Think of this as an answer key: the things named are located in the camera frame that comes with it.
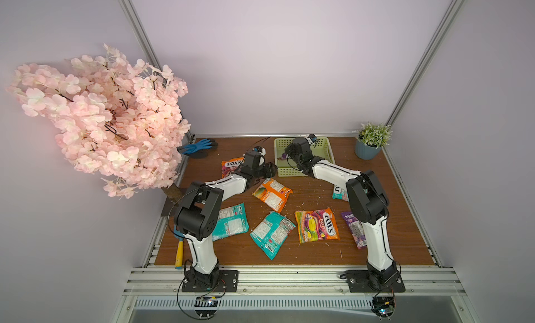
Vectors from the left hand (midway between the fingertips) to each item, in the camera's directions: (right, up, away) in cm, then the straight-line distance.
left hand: (277, 166), depth 95 cm
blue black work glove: (-42, +11, +21) cm, 48 cm away
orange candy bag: (-2, -13, -1) cm, 13 cm away
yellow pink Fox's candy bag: (+16, -24, -10) cm, 31 cm away
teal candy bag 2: (-3, -27, -12) cm, 30 cm away
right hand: (+6, +13, +2) cm, 14 cm away
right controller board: (+36, -47, -26) cm, 64 cm away
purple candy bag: (+4, +5, +2) cm, 6 cm away
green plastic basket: (+25, +9, +18) cm, 32 cm away
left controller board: (-26, -49, -23) cm, 60 cm away
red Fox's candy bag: (-25, -1, +11) cm, 27 cm away
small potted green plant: (+45, +13, +3) cm, 47 cm away
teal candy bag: (-20, -23, -8) cm, 31 cm away
